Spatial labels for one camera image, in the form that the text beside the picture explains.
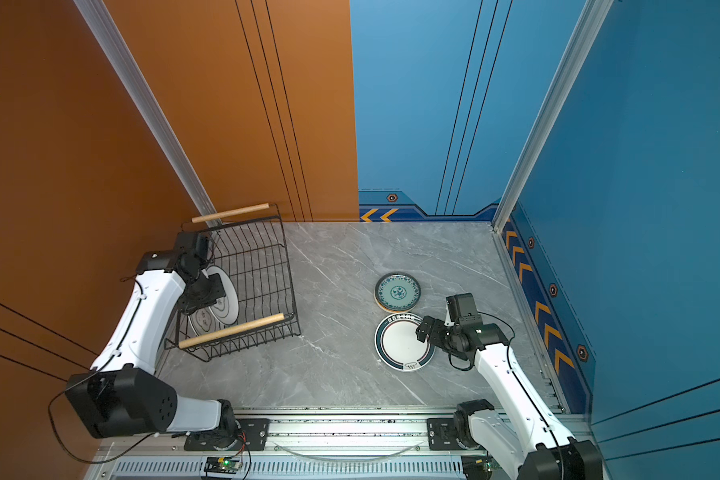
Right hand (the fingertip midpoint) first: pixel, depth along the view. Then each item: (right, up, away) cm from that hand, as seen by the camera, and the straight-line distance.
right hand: (429, 336), depth 82 cm
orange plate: (-12, +5, +12) cm, 17 cm away
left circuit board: (-52, -28, -11) cm, 60 cm away
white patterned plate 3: (-8, -4, +6) cm, 11 cm away
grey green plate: (-7, +10, +15) cm, 19 cm away
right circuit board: (+9, -27, -12) cm, 31 cm away
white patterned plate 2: (-64, +3, +3) cm, 64 cm away
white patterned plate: (-58, +7, +3) cm, 58 cm away
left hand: (-58, +11, -3) cm, 59 cm away
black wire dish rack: (-61, +25, +27) cm, 71 cm away
